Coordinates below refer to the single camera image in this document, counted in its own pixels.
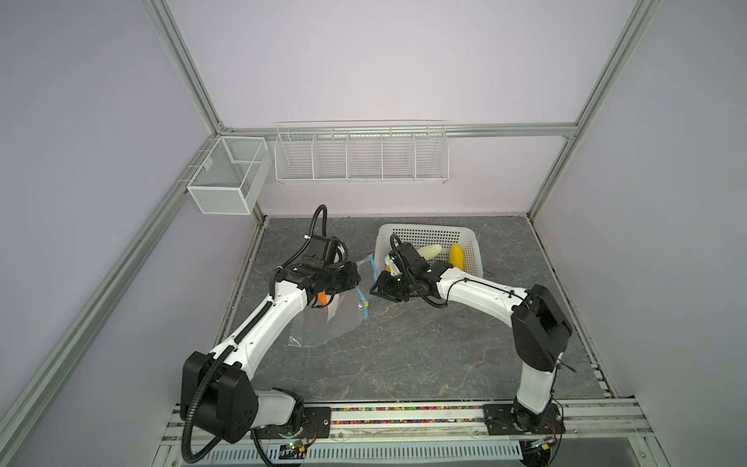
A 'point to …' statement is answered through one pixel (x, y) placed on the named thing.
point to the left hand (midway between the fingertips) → (362, 280)
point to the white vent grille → (250, 455)
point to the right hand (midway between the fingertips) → (371, 294)
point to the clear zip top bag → (342, 311)
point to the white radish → (430, 251)
